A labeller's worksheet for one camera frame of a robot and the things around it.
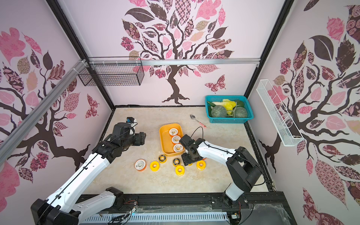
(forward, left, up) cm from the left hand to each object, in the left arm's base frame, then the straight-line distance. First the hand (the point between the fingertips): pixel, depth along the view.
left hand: (138, 137), depth 78 cm
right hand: (-8, -30, -17) cm, 35 cm away
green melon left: (+26, -52, -7) cm, 58 cm away
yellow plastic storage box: (+13, -16, -18) cm, 28 cm away
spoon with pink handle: (+31, -34, -19) cm, 50 cm away
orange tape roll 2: (+9, -20, -18) cm, 29 cm away
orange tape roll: (+15, -18, -17) cm, 29 cm away
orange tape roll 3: (-8, +2, -19) cm, 21 cm away
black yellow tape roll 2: (-7, -21, -19) cm, 29 cm away
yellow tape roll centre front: (-14, -23, -19) cm, 33 cm away
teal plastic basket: (+32, -61, -11) cm, 69 cm away
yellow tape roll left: (-12, -8, -19) cm, 24 cm away
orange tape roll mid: (+2, -22, -17) cm, 28 cm away
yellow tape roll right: (-11, -37, -19) cm, 43 cm away
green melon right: (+26, -68, -8) cm, 73 cm away
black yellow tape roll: (-4, -12, -19) cm, 23 cm away
